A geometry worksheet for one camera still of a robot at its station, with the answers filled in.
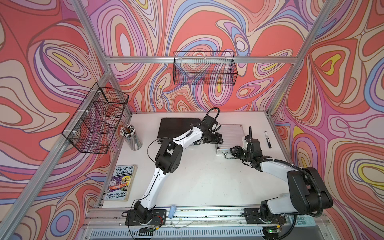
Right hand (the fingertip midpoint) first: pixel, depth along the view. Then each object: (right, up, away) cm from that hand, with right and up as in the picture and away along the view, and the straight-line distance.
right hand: (232, 153), depth 93 cm
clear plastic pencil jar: (-63, +14, -6) cm, 65 cm away
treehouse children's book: (-65, -14, -10) cm, 67 cm away
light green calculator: (+28, -28, -22) cm, 46 cm away
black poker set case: (-39, +16, +12) cm, 44 cm away
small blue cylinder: (-35, -25, -19) cm, 48 cm away
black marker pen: (+27, +8, +9) cm, 30 cm away
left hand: (-6, +7, +4) cm, 10 cm away
